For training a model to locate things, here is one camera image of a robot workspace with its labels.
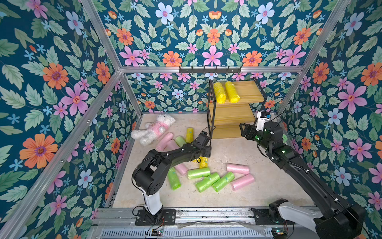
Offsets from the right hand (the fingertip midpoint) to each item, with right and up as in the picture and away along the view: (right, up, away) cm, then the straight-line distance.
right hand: (245, 124), depth 75 cm
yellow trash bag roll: (-31, -7, +27) cm, 42 cm away
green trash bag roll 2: (-38, -32, +7) cm, 50 cm away
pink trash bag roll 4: (-1, -26, +11) cm, 28 cm away
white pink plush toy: (-56, -4, +23) cm, 61 cm away
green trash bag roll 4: (-20, -33, +7) cm, 39 cm away
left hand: (-18, -16, +19) cm, 30 cm away
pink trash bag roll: (-48, -12, +25) cm, 55 cm away
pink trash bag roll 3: (-35, -27, +14) cm, 46 cm away
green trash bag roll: (-37, -11, +24) cm, 46 cm away
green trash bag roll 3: (-24, -29, +11) cm, 39 cm away
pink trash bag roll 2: (-44, -14, +23) cm, 52 cm away
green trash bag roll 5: (-10, -32, +7) cm, 35 cm away
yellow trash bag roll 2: (-22, -22, +13) cm, 34 cm away
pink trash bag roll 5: (0, -33, +8) cm, 34 cm away
